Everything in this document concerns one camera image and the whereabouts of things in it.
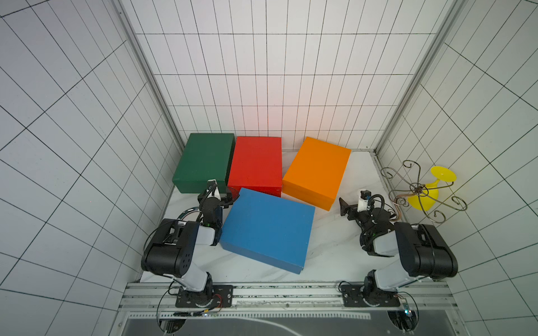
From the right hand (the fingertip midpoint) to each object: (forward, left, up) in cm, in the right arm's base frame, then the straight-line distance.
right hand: (353, 194), depth 91 cm
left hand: (-1, +62, 0) cm, 62 cm away
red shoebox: (+14, +45, +1) cm, 47 cm away
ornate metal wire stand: (-5, -13, +21) cm, 25 cm away
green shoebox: (+18, +72, +2) cm, 74 cm away
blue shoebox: (-18, +37, -1) cm, 41 cm away
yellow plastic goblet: (-14, -14, +21) cm, 29 cm away
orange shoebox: (+10, +16, +1) cm, 19 cm away
